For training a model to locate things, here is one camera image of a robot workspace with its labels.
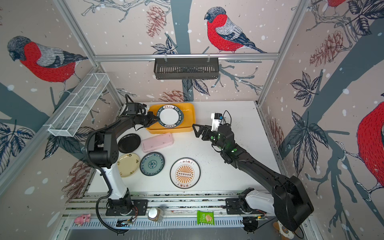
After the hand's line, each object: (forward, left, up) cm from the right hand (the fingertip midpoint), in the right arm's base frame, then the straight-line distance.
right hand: (196, 127), depth 77 cm
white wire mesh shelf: (-7, +62, +9) cm, 63 cm away
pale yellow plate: (-13, +41, -20) cm, 47 cm away
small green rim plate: (+21, +20, -15) cm, 32 cm away
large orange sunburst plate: (-16, +7, -24) cm, 29 cm away
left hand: (+15, +26, -10) cm, 31 cm away
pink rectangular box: (+2, +28, -21) cm, 35 cm away
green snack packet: (-37, -5, -23) cm, 43 cm away
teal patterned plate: (-11, +28, -22) cm, 37 cm away
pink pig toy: (-41, +54, -20) cm, 70 cm away
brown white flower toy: (-41, -41, -23) cm, 62 cm away
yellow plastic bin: (+16, +9, -21) cm, 28 cm away
